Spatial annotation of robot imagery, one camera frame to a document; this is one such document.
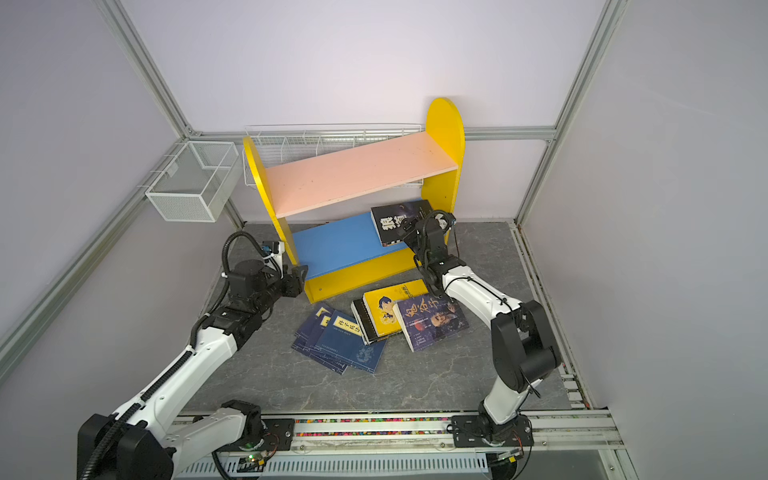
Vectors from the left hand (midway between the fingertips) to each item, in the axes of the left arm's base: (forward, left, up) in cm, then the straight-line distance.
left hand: (298, 269), depth 80 cm
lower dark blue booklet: (-16, -1, -20) cm, 26 cm away
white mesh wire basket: (+40, +41, 0) cm, 57 cm away
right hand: (+12, -31, +1) cm, 33 cm away
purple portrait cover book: (-10, -36, -16) cm, 40 cm away
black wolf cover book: (+20, -27, -4) cm, 34 cm away
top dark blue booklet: (-14, -10, -17) cm, 24 cm away
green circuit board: (-41, +12, -23) cm, 49 cm away
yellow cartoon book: (-7, -20, -15) cm, 26 cm away
